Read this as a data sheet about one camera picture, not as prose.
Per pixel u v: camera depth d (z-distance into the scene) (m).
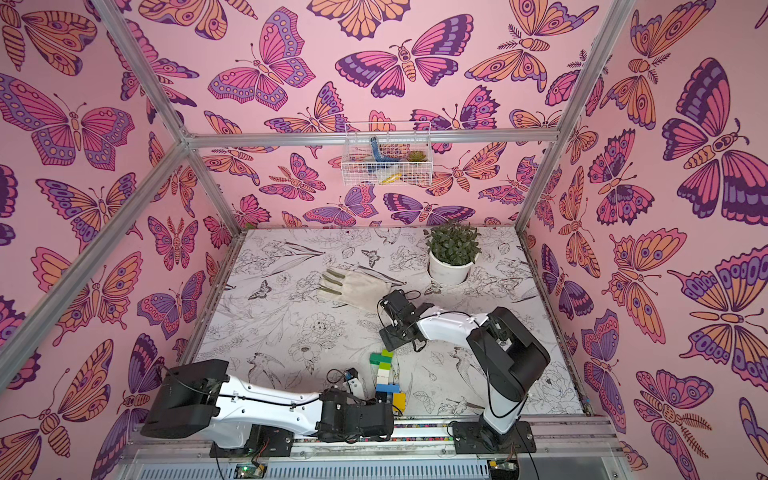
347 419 0.57
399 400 0.78
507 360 0.46
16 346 0.51
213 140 0.92
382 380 0.81
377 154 0.94
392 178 0.86
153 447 0.75
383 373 0.83
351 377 0.72
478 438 0.65
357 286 1.03
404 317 0.71
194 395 0.47
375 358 0.85
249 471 0.71
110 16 0.69
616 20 0.70
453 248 0.90
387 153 0.95
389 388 0.80
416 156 0.92
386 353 0.84
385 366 0.84
